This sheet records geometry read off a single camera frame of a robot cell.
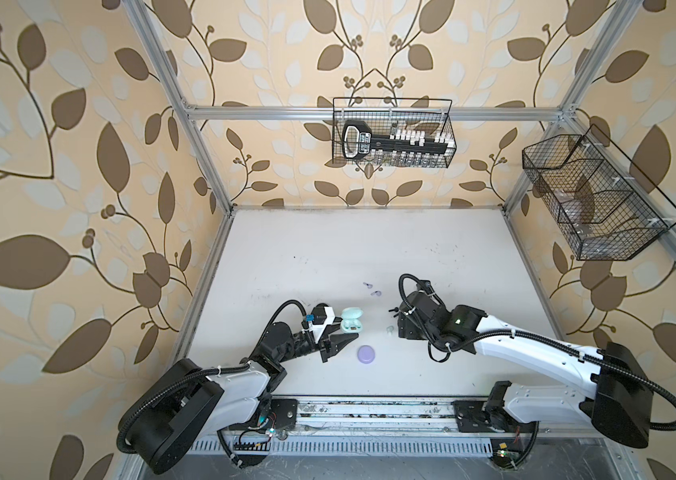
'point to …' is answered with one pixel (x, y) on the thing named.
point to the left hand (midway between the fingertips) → (355, 328)
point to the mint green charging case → (351, 321)
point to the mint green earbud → (390, 329)
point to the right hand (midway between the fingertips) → (409, 326)
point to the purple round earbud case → (366, 354)
